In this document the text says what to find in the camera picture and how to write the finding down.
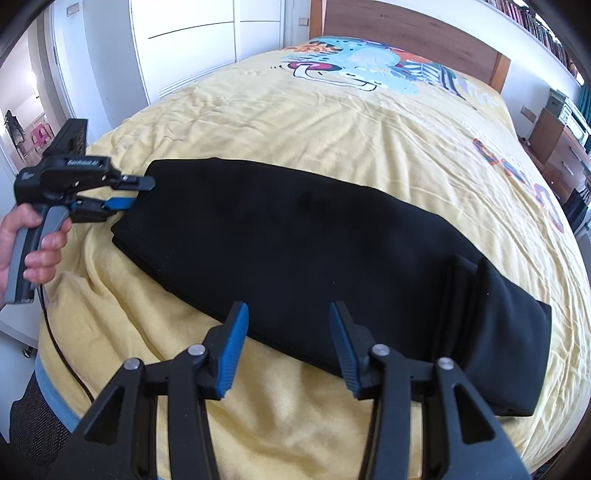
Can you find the wooden dresser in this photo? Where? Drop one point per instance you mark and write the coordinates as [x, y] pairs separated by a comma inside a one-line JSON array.
[[561, 152]]

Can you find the black pants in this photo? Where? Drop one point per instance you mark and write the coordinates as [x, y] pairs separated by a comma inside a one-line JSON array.
[[300, 249]]

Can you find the dark knit garment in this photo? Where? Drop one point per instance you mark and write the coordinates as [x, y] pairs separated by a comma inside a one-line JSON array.
[[37, 429]]

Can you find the black bag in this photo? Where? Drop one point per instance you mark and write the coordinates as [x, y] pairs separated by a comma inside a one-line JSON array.
[[577, 207]]

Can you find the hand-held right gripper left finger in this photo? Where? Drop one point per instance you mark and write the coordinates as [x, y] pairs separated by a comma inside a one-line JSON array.
[[233, 341]]

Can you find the person's left hand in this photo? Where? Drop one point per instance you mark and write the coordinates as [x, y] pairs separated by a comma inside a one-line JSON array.
[[46, 263]]

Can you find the yellow printed blanket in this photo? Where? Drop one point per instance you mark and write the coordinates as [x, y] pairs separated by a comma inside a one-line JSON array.
[[323, 138]]

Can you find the white wardrobe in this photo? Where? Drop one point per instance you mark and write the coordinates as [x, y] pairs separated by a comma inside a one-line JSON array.
[[194, 46]]

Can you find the wooden headboard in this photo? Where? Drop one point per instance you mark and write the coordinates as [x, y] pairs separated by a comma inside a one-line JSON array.
[[415, 32]]

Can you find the pink stool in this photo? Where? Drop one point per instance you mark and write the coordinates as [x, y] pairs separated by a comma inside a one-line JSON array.
[[39, 134]]

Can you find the white printer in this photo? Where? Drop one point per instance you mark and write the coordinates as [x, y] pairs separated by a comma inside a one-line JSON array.
[[572, 122]]

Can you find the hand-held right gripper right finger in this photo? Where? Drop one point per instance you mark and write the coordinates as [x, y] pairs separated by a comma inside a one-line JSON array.
[[344, 350]]

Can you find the black clothes stand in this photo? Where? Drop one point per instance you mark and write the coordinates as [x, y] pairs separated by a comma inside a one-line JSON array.
[[14, 131]]

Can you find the teal curtain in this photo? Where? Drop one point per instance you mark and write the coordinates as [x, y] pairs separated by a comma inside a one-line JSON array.
[[584, 99]]

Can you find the row of books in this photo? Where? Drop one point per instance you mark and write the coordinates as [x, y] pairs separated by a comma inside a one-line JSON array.
[[531, 21]]

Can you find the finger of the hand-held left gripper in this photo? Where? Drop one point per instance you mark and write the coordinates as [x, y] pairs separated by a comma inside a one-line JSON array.
[[117, 204], [136, 182]]

